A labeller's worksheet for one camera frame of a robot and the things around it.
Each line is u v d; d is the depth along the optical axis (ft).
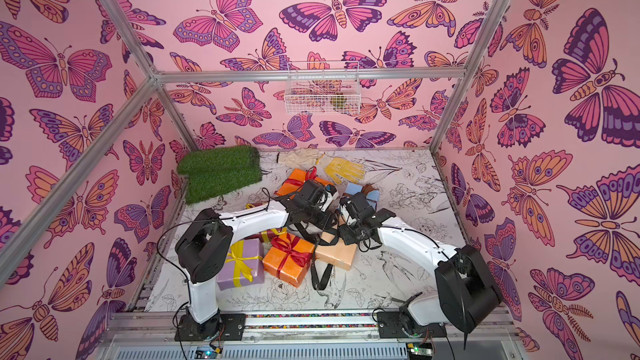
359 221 2.21
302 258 2.61
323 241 2.75
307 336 2.39
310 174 3.12
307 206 2.36
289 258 2.61
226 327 2.39
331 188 2.71
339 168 3.74
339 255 2.68
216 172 3.60
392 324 2.39
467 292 1.37
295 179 3.17
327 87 3.11
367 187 3.18
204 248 1.62
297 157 3.83
